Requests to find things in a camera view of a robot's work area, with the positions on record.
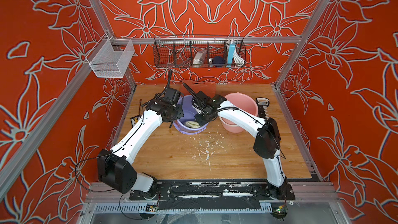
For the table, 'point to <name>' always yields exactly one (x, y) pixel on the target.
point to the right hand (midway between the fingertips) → (196, 121)
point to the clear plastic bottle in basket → (199, 58)
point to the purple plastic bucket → (189, 112)
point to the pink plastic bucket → (244, 102)
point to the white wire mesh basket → (110, 57)
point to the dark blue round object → (218, 61)
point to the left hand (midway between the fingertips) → (178, 112)
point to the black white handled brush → (263, 102)
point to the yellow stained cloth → (193, 124)
